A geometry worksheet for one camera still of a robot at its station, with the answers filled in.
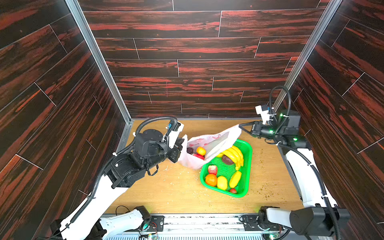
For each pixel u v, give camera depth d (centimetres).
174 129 46
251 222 74
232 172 90
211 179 82
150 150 40
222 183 82
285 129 53
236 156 89
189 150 95
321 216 37
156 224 73
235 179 86
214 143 83
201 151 88
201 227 73
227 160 89
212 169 88
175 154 50
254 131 60
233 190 81
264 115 62
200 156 88
